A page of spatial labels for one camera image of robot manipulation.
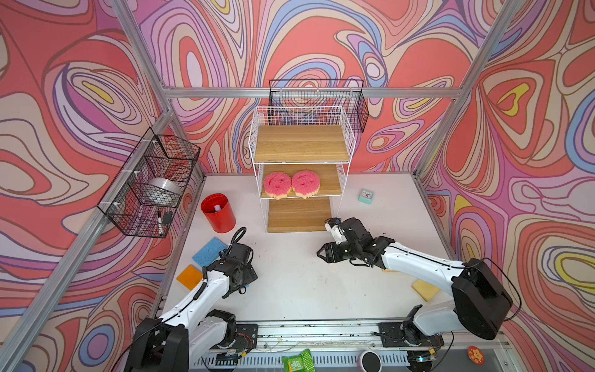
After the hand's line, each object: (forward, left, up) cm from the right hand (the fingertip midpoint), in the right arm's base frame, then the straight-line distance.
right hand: (325, 257), depth 84 cm
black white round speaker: (-31, -10, -2) cm, 33 cm away
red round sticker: (-30, -44, -8) cm, 54 cm away
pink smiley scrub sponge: (+18, +17, +21) cm, 32 cm away
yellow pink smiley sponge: (+18, +6, +21) cm, 28 cm away
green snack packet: (-31, +10, -6) cm, 33 cm away
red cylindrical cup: (+18, +41, +5) cm, 45 cm away
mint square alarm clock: (+32, -23, -5) cm, 40 cm away
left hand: (-4, +30, -7) cm, 31 cm away
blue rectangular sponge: (+6, +45, -4) cm, 46 cm away
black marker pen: (+4, +53, +19) cm, 57 cm away
